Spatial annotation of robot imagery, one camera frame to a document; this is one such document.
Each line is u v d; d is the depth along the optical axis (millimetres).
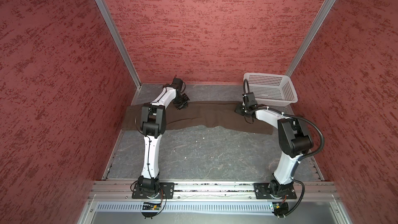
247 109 761
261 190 740
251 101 793
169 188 746
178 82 871
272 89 1175
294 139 511
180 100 906
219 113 1033
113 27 874
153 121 600
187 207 775
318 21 851
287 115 543
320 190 758
